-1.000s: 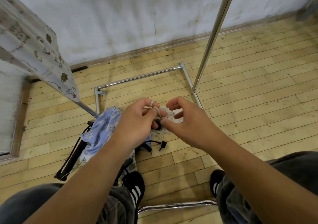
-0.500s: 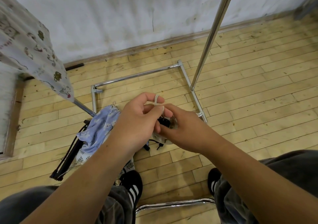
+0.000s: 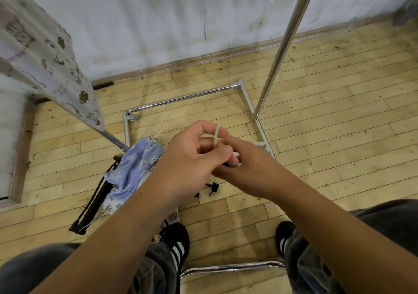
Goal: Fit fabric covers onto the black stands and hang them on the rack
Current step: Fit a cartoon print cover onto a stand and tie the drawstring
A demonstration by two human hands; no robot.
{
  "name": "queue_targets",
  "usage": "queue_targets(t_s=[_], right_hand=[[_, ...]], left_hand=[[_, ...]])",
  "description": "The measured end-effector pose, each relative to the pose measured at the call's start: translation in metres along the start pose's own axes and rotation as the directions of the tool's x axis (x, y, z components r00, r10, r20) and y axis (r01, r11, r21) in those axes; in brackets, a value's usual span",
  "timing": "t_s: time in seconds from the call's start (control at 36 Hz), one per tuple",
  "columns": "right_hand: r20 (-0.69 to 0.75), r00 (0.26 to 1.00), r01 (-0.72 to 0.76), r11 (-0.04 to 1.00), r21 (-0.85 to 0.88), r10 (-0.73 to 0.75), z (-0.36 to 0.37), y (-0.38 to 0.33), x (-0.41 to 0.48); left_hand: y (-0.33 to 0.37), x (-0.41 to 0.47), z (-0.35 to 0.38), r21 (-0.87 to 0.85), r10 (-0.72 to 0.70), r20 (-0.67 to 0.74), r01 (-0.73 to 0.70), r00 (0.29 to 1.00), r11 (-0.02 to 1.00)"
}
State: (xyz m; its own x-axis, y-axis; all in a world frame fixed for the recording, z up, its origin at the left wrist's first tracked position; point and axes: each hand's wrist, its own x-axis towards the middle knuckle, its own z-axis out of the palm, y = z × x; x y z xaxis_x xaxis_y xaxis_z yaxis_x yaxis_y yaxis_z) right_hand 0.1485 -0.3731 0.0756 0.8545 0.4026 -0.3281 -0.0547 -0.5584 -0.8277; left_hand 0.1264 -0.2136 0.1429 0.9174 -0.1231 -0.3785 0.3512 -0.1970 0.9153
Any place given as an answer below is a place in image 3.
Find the person's right hand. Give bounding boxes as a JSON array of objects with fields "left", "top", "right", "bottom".
[{"left": 210, "top": 136, "right": 296, "bottom": 204}]

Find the person's left hand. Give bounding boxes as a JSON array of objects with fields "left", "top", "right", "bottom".
[{"left": 147, "top": 120, "right": 236, "bottom": 210}]

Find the chrome clothes rack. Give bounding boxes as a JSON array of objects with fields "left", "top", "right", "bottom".
[{"left": 97, "top": 0, "right": 321, "bottom": 160}]

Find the person's left forearm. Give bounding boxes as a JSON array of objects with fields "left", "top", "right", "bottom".
[{"left": 31, "top": 187, "right": 174, "bottom": 294}]

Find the person's right forearm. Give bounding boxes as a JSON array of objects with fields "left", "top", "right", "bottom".
[{"left": 271, "top": 183, "right": 418, "bottom": 294}]

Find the black striped right shoe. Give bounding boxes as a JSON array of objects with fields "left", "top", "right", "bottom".
[{"left": 274, "top": 220, "right": 297, "bottom": 259}]

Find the black striped shoe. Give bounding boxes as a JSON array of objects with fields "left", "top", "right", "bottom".
[
  {"left": 274, "top": 220, "right": 297, "bottom": 259},
  {"left": 158, "top": 221, "right": 191, "bottom": 272}
]

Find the black striped left shoe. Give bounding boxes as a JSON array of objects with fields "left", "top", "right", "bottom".
[{"left": 158, "top": 221, "right": 191, "bottom": 272}]

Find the black baseboard strip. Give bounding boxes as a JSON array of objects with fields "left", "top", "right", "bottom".
[{"left": 35, "top": 80, "right": 115, "bottom": 104}]

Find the grey metal furniture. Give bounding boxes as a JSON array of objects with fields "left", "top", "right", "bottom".
[{"left": 393, "top": 0, "right": 418, "bottom": 27}]

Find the chrome chair frame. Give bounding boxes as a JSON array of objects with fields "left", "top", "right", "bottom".
[{"left": 179, "top": 260, "right": 287, "bottom": 281}]

